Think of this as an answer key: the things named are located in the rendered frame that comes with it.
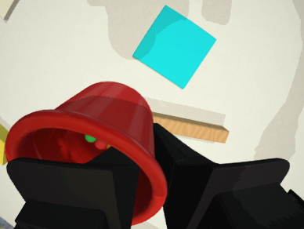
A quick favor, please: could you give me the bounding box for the red marble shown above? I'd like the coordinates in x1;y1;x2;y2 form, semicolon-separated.
95;139;107;150

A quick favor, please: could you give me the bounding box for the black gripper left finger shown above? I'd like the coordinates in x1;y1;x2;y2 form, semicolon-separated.
6;147;140;229

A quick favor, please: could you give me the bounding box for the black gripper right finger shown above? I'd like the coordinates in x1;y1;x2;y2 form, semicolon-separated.
153;124;289;229

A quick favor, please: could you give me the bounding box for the red cup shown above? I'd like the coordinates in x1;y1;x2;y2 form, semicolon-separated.
4;81;168;226

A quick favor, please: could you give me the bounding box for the tan wooden plank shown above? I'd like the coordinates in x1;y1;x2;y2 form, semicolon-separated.
152;112;229;144

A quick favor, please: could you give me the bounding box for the yellow rectangular block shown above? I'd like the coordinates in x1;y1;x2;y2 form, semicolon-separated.
0;124;9;165

